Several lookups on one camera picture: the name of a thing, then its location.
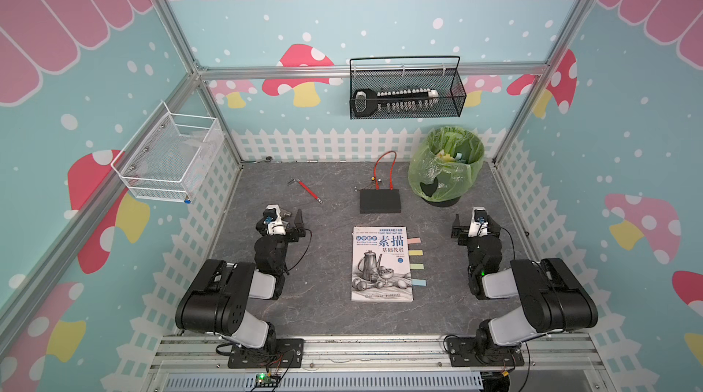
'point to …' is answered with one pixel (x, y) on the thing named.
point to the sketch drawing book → (381, 266)
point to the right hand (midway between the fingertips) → (474, 215)
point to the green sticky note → (416, 266)
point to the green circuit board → (263, 379)
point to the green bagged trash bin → (444, 166)
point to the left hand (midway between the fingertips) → (288, 213)
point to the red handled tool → (304, 186)
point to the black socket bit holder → (366, 102)
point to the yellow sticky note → (417, 252)
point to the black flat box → (382, 201)
